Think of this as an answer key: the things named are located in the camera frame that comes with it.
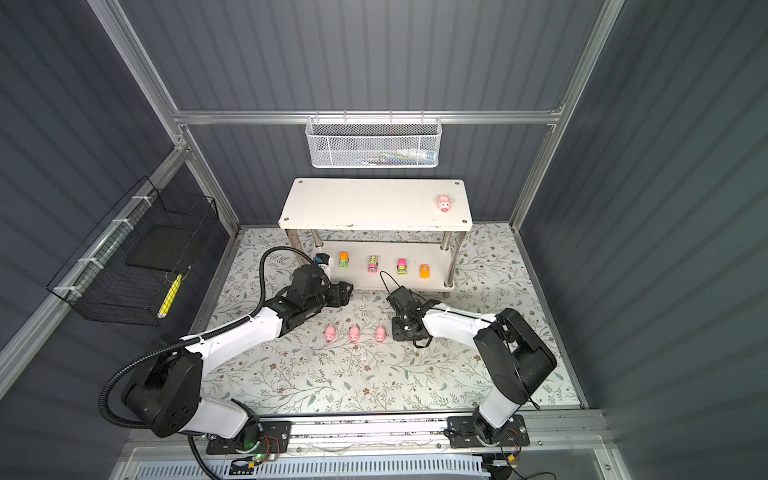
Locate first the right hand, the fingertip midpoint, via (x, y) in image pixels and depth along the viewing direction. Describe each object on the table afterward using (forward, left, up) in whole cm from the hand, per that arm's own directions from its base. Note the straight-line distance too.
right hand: (404, 333), depth 91 cm
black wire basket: (+3, +68, +30) cm, 75 cm away
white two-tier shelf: (+43, +9, 0) cm, 44 cm away
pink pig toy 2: (-1, +15, +2) cm, 15 cm away
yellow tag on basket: (-4, +55, +28) cm, 62 cm away
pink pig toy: (-1, +23, +2) cm, 23 cm away
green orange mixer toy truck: (+22, +20, +9) cm, 31 cm away
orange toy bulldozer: (+18, -7, +7) cm, 21 cm away
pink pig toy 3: (-1, +7, +2) cm, 8 cm away
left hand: (+9, +18, +13) cm, 24 cm away
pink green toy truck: (+20, +10, +8) cm, 24 cm away
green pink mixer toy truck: (+20, 0, +8) cm, 22 cm away
